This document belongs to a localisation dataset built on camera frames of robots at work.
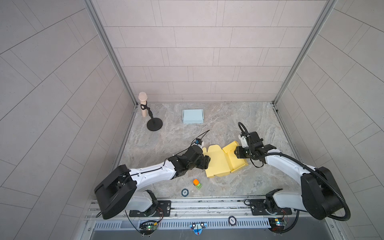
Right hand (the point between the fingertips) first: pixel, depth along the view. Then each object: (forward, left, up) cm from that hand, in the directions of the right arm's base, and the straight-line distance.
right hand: (235, 152), depth 88 cm
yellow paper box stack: (-5, +8, 0) cm, 10 cm away
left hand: (-4, +16, +4) cm, 17 cm away
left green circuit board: (-34, +47, 0) cm, 58 cm away
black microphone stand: (+24, +51, +1) cm, 57 cm away
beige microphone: (+25, +52, +26) cm, 63 cm away
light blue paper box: (+29, +25, +1) cm, 39 cm away
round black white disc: (-33, +8, -2) cm, 34 cm away
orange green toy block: (-16, +24, 0) cm, 29 cm away
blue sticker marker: (-35, +25, -1) cm, 42 cm away
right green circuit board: (-35, -12, -3) cm, 37 cm away
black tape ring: (-20, +30, -2) cm, 36 cm away
